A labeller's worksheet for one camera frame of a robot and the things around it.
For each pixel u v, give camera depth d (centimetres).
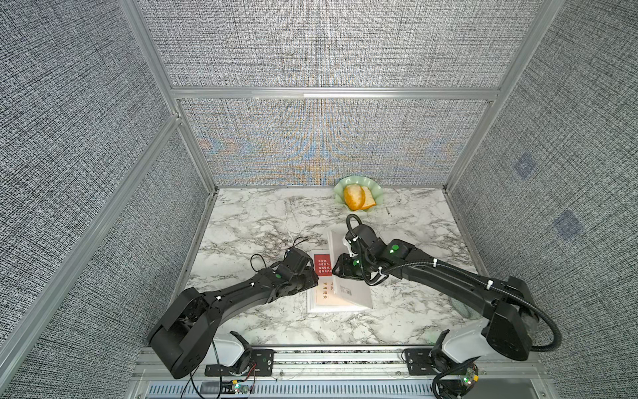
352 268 68
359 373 73
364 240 60
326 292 86
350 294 77
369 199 111
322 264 92
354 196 106
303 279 76
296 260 67
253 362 73
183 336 42
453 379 72
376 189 113
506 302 42
